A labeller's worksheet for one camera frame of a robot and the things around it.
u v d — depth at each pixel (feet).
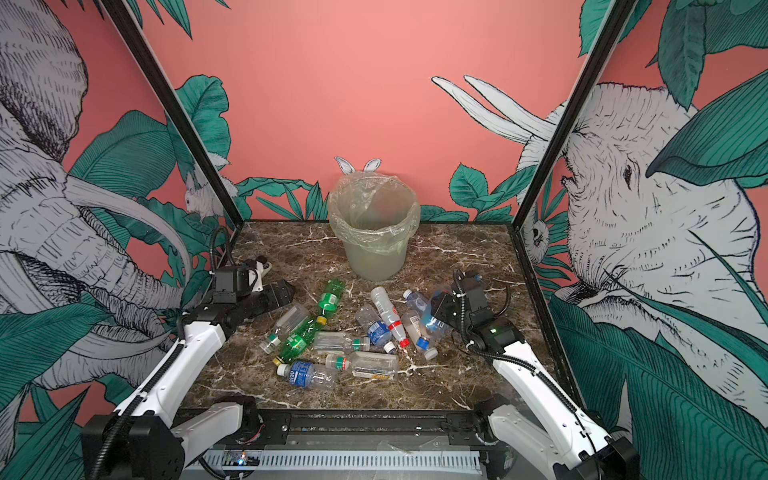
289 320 2.97
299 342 2.74
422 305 3.15
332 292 3.09
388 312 2.97
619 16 2.28
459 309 1.88
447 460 2.31
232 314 1.90
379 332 2.81
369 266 3.35
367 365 2.76
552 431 1.42
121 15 2.28
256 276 2.23
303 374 2.56
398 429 2.46
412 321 2.89
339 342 2.96
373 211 3.32
